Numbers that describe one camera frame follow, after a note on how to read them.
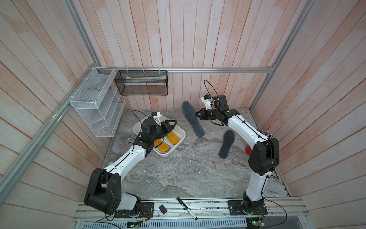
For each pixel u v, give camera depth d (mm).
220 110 694
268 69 942
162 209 744
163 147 945
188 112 880
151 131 633
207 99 797
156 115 762
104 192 415
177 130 1019
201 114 818
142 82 1044
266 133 857
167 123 730
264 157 496
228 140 977
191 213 730
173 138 986
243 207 673
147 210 732
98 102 674
